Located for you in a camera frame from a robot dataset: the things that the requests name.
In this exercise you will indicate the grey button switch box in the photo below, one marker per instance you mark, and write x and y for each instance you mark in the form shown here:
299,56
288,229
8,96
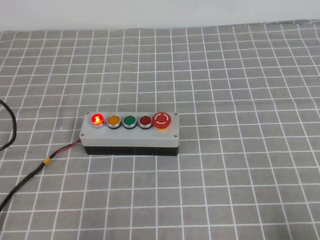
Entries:
137,141

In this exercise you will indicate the red emergency stop button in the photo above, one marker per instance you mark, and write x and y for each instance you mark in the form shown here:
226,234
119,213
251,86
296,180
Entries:
161,120

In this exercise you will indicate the dark red push button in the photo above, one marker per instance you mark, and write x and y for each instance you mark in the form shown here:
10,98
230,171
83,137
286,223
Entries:
145,122

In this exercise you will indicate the green push button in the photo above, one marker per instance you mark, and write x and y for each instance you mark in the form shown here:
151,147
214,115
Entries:
129,122

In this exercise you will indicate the yellow push button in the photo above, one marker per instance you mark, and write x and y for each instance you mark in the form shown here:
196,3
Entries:
114,122

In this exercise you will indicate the grey checkered tablecloth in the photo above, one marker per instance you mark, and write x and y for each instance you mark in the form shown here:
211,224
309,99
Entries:
248,99

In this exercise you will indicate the red indicator lamp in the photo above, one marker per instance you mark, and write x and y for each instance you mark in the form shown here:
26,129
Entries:
97,120

